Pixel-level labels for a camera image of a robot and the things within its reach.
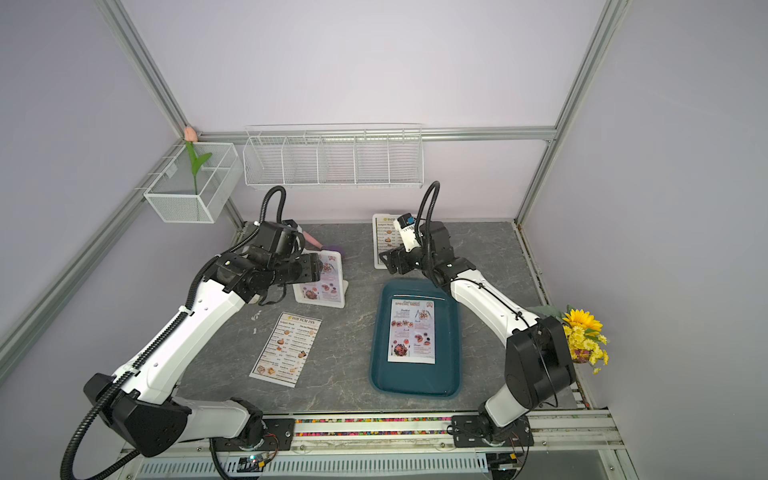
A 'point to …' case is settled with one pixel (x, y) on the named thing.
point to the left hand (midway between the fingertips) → (311, 268)
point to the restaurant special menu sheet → (328, 287)
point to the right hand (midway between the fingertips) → (391, 248)
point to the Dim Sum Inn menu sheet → (285, 354)
